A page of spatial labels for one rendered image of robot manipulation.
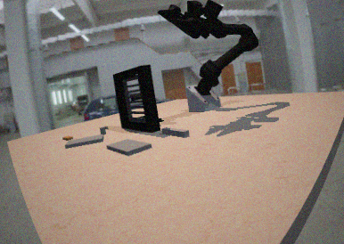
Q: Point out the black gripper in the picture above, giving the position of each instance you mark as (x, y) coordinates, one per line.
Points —
(190, 26)

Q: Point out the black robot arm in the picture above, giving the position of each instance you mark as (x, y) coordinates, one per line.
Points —
(247, 42)

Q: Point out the grey flat square tile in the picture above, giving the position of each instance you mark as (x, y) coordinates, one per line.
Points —
(128, 146)

